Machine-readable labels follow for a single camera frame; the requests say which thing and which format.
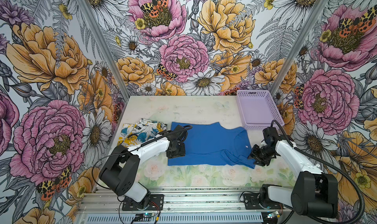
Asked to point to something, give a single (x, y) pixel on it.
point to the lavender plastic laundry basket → (257, 109)
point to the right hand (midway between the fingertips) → (251, 164)
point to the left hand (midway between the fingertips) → (179, 158)
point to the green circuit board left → (145, 216)
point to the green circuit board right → (273, 214)
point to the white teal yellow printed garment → (143, 129)
